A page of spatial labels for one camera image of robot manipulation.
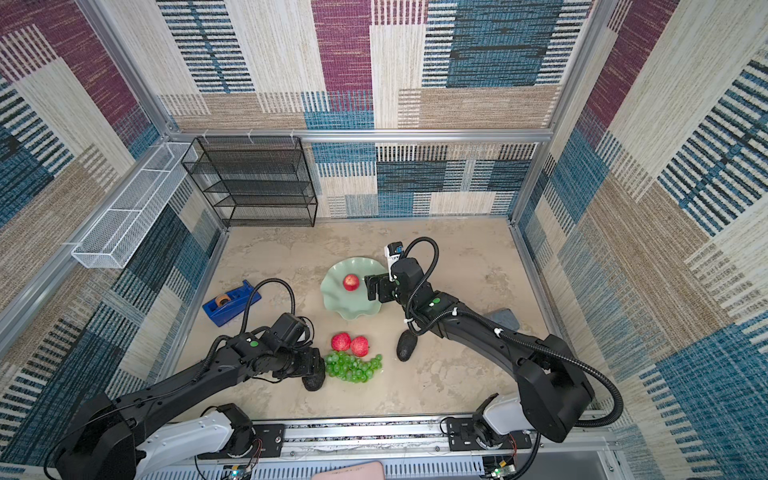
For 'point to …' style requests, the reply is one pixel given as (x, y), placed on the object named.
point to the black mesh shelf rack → (254, 180)
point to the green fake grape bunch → (351, 368)
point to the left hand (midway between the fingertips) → (315, 362)
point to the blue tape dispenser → (232, 305)
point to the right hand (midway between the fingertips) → (382, 279)
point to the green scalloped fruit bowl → (340, 301)
